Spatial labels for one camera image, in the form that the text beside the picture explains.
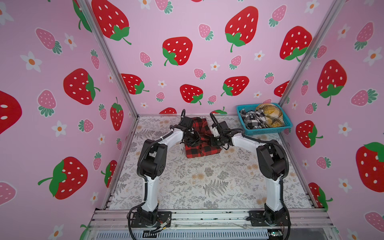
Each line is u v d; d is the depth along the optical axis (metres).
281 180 0.56
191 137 0.86
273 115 1.07
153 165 0.55
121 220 0.75
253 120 1.05
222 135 0.84
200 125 1.13
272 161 0.54
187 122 0.82
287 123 1.04
